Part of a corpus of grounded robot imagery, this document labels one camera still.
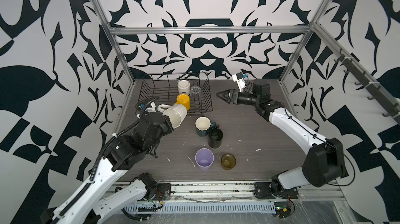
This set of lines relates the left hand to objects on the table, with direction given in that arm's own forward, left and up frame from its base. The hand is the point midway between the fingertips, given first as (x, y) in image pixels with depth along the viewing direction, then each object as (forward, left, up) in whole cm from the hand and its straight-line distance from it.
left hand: (167, 115), depth 65 cm
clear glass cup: (+31, -12, -21) cm, 39 cm away
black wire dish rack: (+43, +12, -30) cm, 54 cm away
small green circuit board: (-32, -49, -31) cm, 67 cm away
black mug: (+2, -22, -29) cm, 36 cm away
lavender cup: (-9, -15, -28) cm, 33 cm away
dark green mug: (+9, -16, -25) cm, 31 cm away
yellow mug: (+22, -5, -18) cm, 29 cm away
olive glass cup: (-11, -28, -31) cm, 43 cm away
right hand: (+12, -24, -2) cm, 27 cm away
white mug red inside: (+34, -4, -19) cm, 39 cm away
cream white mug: (+1, -4, 0) cm, 4 cm away
